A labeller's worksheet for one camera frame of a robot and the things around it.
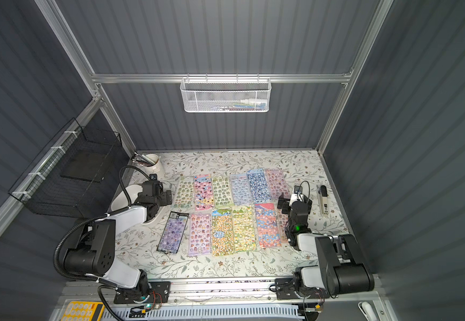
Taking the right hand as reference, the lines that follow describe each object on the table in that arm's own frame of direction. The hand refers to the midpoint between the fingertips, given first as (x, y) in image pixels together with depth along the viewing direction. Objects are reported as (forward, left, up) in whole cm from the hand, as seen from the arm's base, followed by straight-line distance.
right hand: (298, 195), depth 89 cm
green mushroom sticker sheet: (-12, +24, -10) cm, 29 cm away
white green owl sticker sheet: (+6, +55, -10) cm, 56 cm away
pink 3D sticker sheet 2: (-17, +44, -10) cm, 48 cm away
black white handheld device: (+2, -14, -7) cm, 16 cm away
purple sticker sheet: (-14, +56, -10) cm, 59 cm away
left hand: (+2, +65, -3) cm, 66 cm away
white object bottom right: (-42, -18, -7) cm, 46 cm away
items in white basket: (+35, +23, +24) cm, 48 cm away
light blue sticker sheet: (+8, +26, -10) cm, 29 cm away
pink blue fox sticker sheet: (-11, +13, -10) cm, 20 cm away
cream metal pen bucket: (+17, +69, -1) cm, 71 cm away
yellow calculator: (-43, +81, -8) cm, 92 cm away
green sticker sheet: (+7, +35, -10) cm, 37 cm away
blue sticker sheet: (+12, +16, -10) cm, 23 cm away
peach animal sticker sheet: (-6, +6, -11) cm, 14 cm away
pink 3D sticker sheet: (+14, +6, -10) cm, 18 cm away
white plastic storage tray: (-1, +83, -5) cm, 84 cm away
